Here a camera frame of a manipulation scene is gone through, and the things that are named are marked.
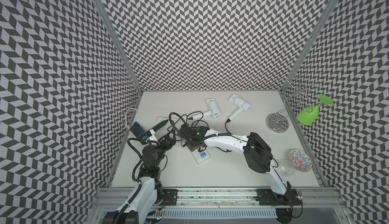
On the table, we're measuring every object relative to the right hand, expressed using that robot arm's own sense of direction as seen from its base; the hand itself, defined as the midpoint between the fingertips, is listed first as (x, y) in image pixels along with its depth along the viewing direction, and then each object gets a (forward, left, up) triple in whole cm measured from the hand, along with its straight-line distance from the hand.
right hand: (194, 143), depth 88 cm
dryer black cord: (+15, -2, -1) cm, 16 cm away
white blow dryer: (+22, -13, +1) cm, 26 cm away
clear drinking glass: (-13, -51, -4) cm, 53 cm away
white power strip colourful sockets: (-8, -3, -1) cm, 8 cm away
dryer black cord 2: (+17, -22, -1) cm, 28 cm away
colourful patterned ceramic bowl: (-9, -59, -3) cm, 60 cm away
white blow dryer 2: (+26, -33, +3) cm, 42 cm away
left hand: (+2, +13, +8) cm, 16 cm away
